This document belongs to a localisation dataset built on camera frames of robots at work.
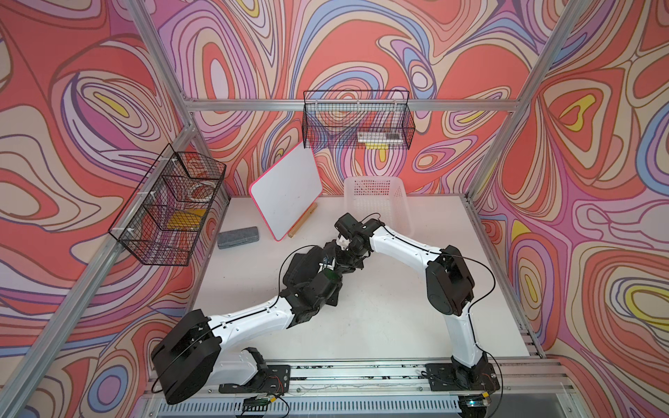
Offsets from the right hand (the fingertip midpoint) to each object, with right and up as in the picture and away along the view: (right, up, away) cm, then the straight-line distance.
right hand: (337, 277), depth 87 cm
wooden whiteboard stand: (-14, +20, +20) cm, 32 cm away
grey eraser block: (-40, +13, +15) cm, 44 cm away
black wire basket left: (-50, +19, -13) cm, 55 cm away
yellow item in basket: (-42, +20, -16) cm, 49 cm away
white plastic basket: (+22, +30, +32) cm, 49 cm away
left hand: (0, -2, -3) cm, 3 cm away
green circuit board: (-22, -30, -17) cm, 41 cm away
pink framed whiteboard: (-16, +28, -9) cm, 33 cm away
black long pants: (-12, +4, +2) cm, 12 cm away
